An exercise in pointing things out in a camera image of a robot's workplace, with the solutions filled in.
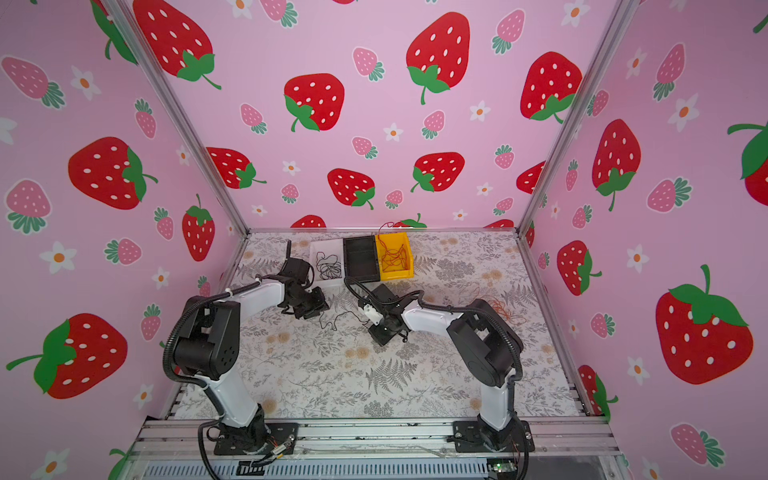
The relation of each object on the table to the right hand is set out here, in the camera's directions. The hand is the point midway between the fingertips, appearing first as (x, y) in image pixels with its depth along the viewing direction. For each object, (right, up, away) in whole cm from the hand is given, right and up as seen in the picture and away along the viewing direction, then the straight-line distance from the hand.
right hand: (375, 334), depth 92 cm
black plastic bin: (-6, +24, +12) cm, 27 cm away
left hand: (-16, +8, +4) cm, 18 cm away
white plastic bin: (-19, +28, +18) cm, 39 cm away
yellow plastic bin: (+6, +30, +20) cm, 37 cm away
